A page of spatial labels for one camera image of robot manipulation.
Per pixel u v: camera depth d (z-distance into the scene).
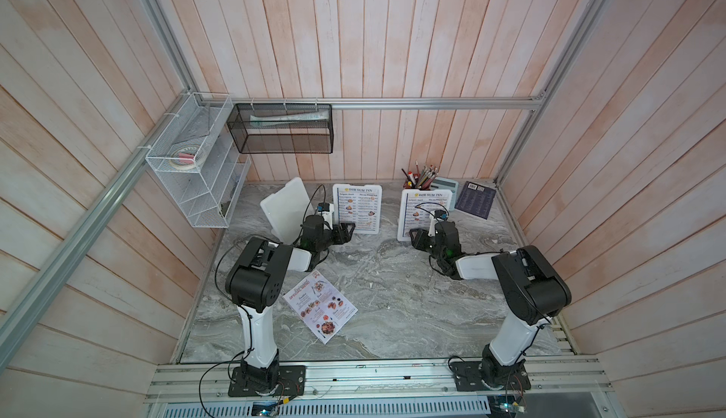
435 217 0.89
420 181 1.05
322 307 0.86
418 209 0.79
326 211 0.90
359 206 0.95
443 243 0.76
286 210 0.91
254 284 0.52
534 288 0.50
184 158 0.74
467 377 0.73
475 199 1.14
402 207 0.94
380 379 0.75
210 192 0.78
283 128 1.05
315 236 0.79
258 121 0.90
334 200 0.95
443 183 1.16
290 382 0.73
